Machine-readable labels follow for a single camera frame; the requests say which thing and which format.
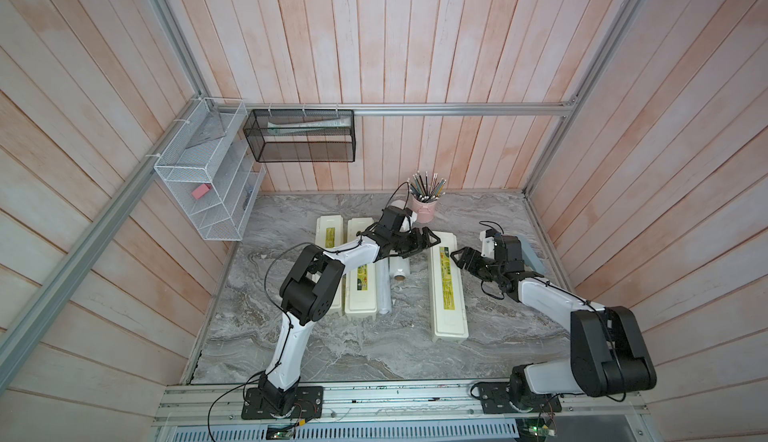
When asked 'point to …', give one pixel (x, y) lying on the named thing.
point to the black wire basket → (301, 135)
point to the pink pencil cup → (424, 210)
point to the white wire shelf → (214, 166)
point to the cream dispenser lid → (449, 317)
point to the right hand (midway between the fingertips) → (458, 255)
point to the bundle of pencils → (422, 191)
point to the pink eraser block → (201, 191)
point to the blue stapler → (529, 256)
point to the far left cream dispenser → (329, 235)
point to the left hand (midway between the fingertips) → (432, 248)
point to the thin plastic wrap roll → (384, 287)
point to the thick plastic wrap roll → (400, 266)
